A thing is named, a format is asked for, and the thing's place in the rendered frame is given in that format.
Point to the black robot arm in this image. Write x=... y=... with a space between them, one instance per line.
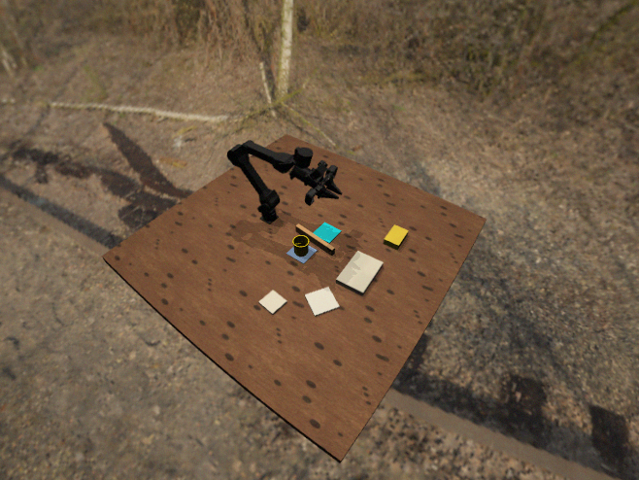
x=299 y=161

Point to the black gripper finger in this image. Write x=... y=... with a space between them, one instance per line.
x=325 y=193
x=331 y=185

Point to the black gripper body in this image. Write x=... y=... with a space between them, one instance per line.
x=332 y=170

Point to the yellow cup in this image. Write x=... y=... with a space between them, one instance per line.
x=301 y=245

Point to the flat cream square pad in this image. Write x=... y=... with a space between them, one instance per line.
x=272 y=302

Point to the white flat square pad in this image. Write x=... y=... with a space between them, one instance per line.
x=321 y=301

